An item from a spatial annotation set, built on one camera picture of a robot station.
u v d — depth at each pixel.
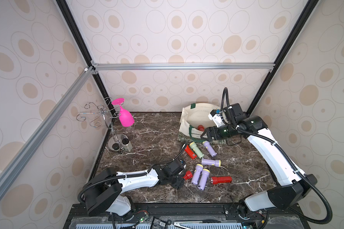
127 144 0.90
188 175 0.83
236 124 0.51
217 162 0.87
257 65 0.89
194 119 1.01
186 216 0.73
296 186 0.39
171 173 0.64
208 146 0.97
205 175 0.83
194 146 0.97
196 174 0.85
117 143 0.90
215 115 0.66
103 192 0.42
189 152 0.94
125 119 0.86
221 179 0.83
